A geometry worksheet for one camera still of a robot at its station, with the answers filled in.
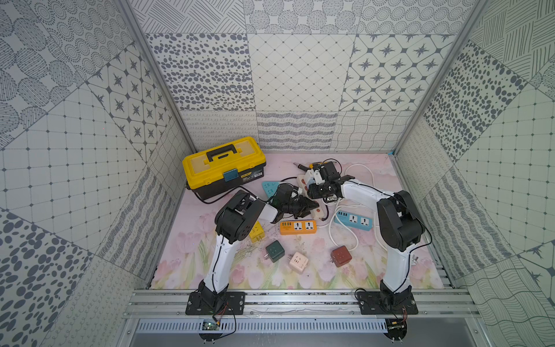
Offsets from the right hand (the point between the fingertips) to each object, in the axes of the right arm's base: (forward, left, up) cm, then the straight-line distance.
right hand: (314, 193), depth 99 cm
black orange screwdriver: (+20, +5, -4) cm, 21 cm away
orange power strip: (-16, +8, -2) cm, 18 cm away
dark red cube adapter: (-29, -8, 0) cm, 30 cm away
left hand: (-6, -2, +1) cm, 7 cm away
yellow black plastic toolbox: (+5, +40, +13) cm, 43 cm away
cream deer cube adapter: (-31, +8, +1) cm, 32 cm away
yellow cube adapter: (-20, +24, 0) cm, 31 cm away
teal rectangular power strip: (-12, -17, -3) cm, 21 cm away
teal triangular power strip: (+5, +21, -1) cm, 21 cm away
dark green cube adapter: (-28, +17, +1) cm, 32 cm away
